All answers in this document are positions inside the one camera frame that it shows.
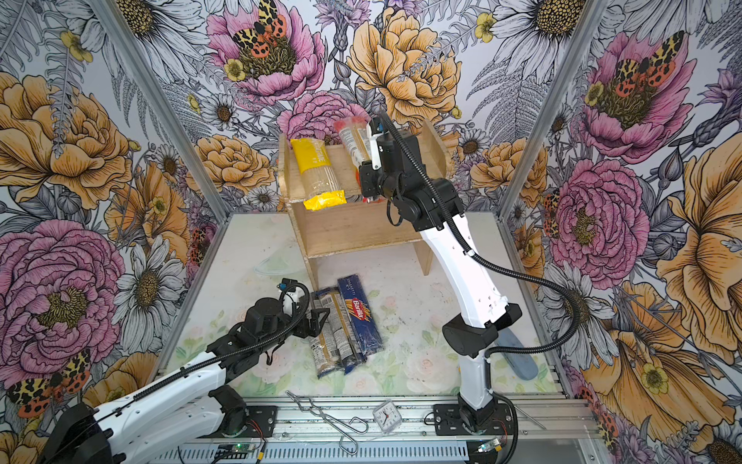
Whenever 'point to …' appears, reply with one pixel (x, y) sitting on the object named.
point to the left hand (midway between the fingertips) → (315, 315)
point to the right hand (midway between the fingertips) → (371, 174)
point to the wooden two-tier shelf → (360, 223)
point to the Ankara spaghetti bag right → (349, 350)
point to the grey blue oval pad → (523, 362)
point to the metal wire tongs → (356, 424)
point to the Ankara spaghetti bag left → (324, 347)
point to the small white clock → (386, 417)
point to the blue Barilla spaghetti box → (361, 322)
